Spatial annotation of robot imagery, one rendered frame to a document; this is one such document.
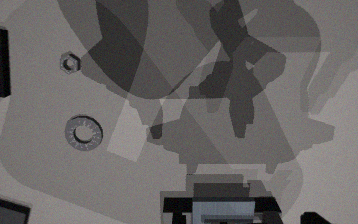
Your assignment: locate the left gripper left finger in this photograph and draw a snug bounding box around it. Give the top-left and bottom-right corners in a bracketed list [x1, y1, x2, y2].
[172, 213, 186, 224]

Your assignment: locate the grey metal washer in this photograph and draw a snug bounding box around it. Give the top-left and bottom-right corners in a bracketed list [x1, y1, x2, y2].
[65, 116, 103, 151]

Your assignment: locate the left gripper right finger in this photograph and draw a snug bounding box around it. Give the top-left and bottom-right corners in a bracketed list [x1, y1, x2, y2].
[300, 212, 331, 224]

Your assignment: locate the grey hex nut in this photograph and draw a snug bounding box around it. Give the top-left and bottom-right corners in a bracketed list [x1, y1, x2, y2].
[60, 54, 80, 75]

